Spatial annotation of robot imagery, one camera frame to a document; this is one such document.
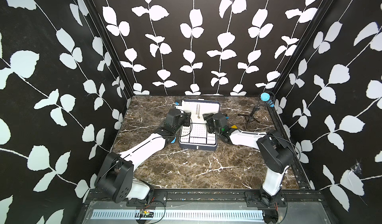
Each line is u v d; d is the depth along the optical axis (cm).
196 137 90
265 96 84
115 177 42
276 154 49
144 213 70
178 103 73
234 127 102
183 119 75
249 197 74
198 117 95
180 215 70
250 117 98
